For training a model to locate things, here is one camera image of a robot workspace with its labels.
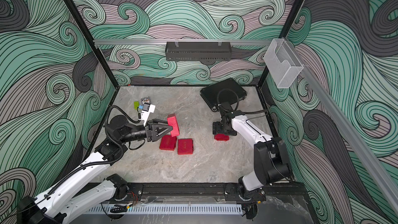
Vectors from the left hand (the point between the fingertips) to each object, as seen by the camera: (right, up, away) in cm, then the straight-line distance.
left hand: (171, 126), depth 61 cm
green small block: (-32, +7, +46) cm, 56 cm away
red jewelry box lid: (+1, +2, -3) cm, 4 cm away
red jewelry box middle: (+4, -16, +24) cm, 30 cm away
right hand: (+24, -8, +27) cm, 37 cm away
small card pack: (-26, +10, +49) cm, 56 cm away
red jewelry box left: (-6, -15, +26) cm, 30 cm away
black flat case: (+28, +15, +22) cm, 39 cm away
